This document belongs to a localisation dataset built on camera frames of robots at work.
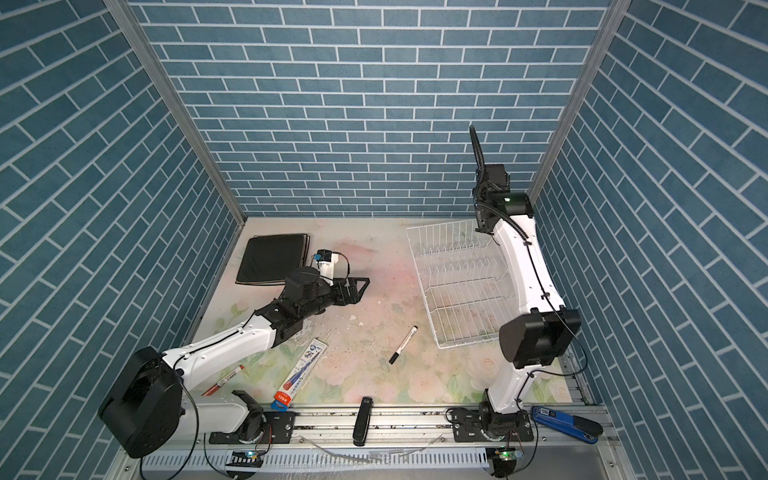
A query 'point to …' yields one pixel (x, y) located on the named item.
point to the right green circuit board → (503, 459)
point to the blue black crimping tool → (580, 427)
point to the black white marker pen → (403, 345)
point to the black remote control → (363, 421)
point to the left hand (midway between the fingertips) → (360, 282)
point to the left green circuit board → (245, 458)
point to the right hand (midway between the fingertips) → (502, 213)
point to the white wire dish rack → (463, 281)
